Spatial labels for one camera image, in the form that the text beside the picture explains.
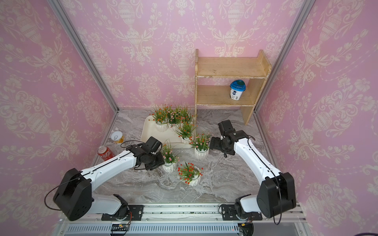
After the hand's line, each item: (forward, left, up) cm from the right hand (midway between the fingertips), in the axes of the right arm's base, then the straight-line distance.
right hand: (218, 146), depth 84 cm
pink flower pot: (+21, +25, +1) cm, 33 cm away
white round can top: (+16, +65, -6) cm, 68 cm away
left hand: (-6, +32, -6) cm, 33 cm away
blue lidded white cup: (+32, -15, +17) cm, 39 cm away
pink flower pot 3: (-6, +27, +2) cm, 28 cm away
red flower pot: (-14, +17, -1) cm, 22 cm away
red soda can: (+1, +66, -2) cm, 66 cm away
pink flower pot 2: (+2, +10, +2) cm, 10 cm away
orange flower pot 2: (+11, +19, +1) cm, 22 cm away
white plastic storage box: (+25, +47, -13) cm, 55 cm away
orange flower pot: (+24, +35, +2) cm, 42 cm away
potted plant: (+25, +19, +1) cm, 31 cm away
